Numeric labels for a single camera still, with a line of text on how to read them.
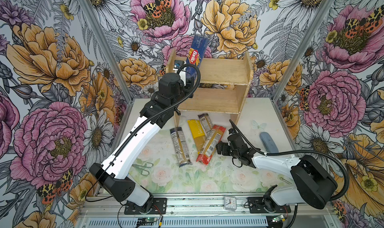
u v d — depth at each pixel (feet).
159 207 2.44
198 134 3.24
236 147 2.29
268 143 3.08
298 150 1.66
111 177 1.28
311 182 1.42
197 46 2.25
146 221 2.33
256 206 2.40
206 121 3.43
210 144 2.93
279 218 2.34
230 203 2.44
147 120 1.40
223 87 3.91
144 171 2.80
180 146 3.01
